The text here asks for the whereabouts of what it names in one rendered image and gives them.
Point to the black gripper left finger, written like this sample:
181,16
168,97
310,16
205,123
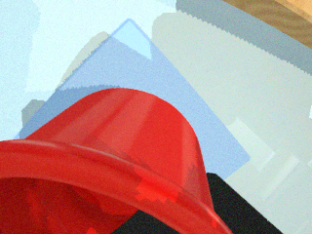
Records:
141,223

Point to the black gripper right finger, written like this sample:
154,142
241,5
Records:
235,211

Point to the red translucent cup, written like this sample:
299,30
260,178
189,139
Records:
89,169

